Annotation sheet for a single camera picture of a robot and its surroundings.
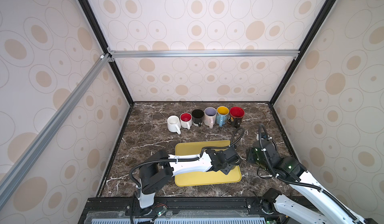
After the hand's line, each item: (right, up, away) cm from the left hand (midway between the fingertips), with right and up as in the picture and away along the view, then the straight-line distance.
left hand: (231, 164), depth 80 cm
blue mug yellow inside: (-1, +26, +20) cm, 33 cm away
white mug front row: (-26, +23, +25) cm, 43 cm away
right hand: (+8, +8, -4) cm, 12 cm away
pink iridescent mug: (-9, +26, +19) cm, 34 cm away
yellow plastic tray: (-14, -9, +4) cm, 17 cm away
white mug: (-34, +20, +20) cm, 44 cm away
